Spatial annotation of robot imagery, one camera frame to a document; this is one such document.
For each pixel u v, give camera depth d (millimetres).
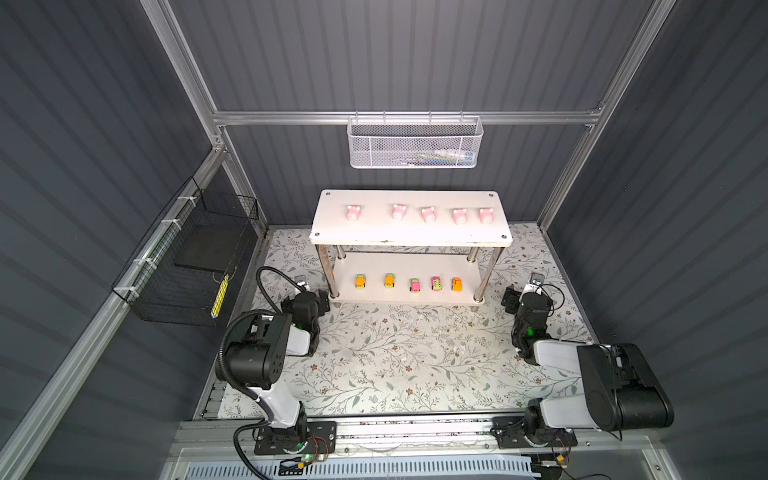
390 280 942
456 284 936
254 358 475
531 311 682
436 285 928
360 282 937
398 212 742
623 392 439
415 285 932
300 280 839
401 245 1151
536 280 783
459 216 730
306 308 748
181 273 722
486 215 733
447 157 913
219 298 681
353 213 740
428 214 737
